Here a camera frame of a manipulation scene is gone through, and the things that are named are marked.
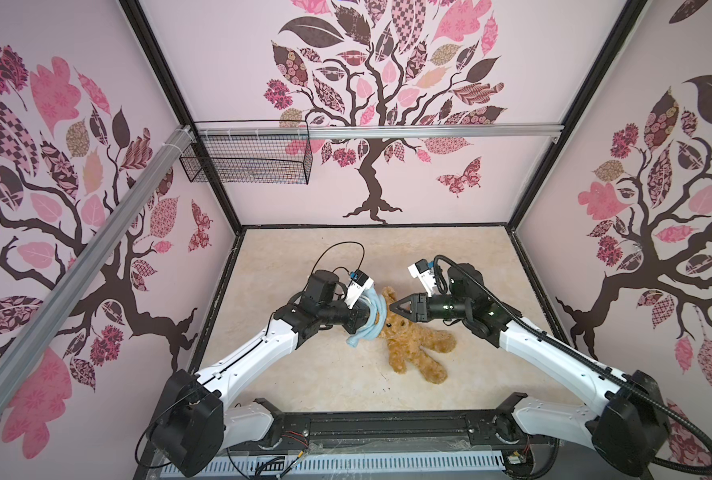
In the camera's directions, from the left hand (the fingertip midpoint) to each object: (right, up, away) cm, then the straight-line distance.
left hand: (375, 319), depth 77 cm
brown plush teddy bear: (+8, -7, +2) cm, 11 cm away
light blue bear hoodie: (0, +4, -4) cm, 5 cm away
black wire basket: (-52, +56, +45) cm, 89 cm away
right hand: (+4, +4, -5) cm, 8 cm away
